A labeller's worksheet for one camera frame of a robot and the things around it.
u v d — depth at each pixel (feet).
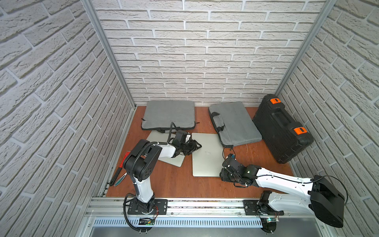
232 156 2.54
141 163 1.59
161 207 2.39
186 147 2.73
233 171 2.11
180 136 2.50
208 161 2.87
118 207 2.49
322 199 1.34
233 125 3.50
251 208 2.39
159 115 3.57
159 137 3.26
